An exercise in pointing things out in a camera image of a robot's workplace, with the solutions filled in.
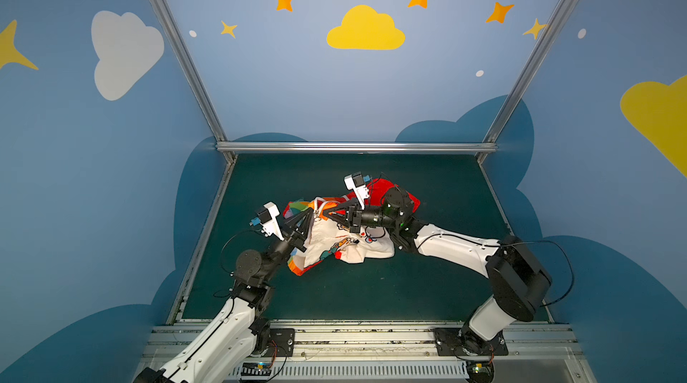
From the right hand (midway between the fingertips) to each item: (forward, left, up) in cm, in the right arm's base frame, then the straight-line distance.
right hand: (326, 212), depth 69 cm
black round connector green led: (-30, -44, -32) cm, 62 cm away
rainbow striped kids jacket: (0, -13, -15) cm, 20 cm away
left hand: (0, +4, +1) cm, 4 cm away
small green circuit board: (-33, +18, -30) cm, 48 cm away
